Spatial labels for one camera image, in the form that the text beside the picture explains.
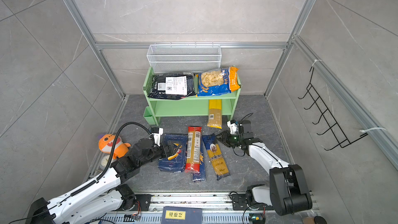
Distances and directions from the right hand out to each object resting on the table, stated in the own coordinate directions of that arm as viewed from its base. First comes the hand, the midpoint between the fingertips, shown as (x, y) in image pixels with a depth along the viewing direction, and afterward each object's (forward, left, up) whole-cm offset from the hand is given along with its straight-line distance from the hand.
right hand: (216, 136), depth 86 cm
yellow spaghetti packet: (+13, 0, +4) cm, 14 cm away
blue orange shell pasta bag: (+22, -1, +22) cm, 31 cm away
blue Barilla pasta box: (-13, +23, -4) cm, 27 cm away
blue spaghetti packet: (-20, +9, -7) cm, 23 cm away
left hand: (-7, +21, +8) cm, 23 cm away
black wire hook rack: (+4, -48, +21) cm, 52 cm away
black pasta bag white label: (+17, +23, +23) cm, 37 cm away
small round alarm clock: (-10, +63, -6) cm, 64 cm away
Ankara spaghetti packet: (-9, +1, -8) cm, 12 cm away
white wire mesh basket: (+48, +31, +20) cm, 60 cm away
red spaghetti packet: (-6, +13, -5) cm, 15 cm away
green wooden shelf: (+20, +13, +3) cm, 24 cm away
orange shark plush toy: (-3, +62, 0) cm, 62 cm away
